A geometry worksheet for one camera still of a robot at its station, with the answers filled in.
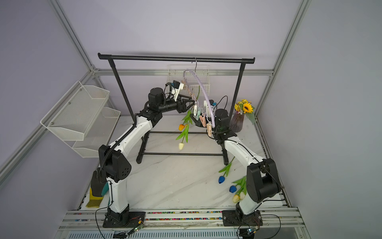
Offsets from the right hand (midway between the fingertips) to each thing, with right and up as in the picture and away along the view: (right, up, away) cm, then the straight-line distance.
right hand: (190, 117), depth 79 cm
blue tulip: (+22, -32, +11) cm, 40 cm away
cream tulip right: (+28, -42, 0) cm, 50 cm away
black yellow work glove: (-54, -36, +5) cm, 65 cm away
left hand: (+1, +8, -3) cm, 9 cm away
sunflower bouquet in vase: (+31, +7, +10) cm, 34 cm away
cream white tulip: (-4, -9, +1) cm, 10 cm away
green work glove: (-47, -39, +1) cm, 61 cm away
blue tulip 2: (+30, -37, +6) cm, 48 cm away
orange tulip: (-3, -1, +13) cm, 14 cm away
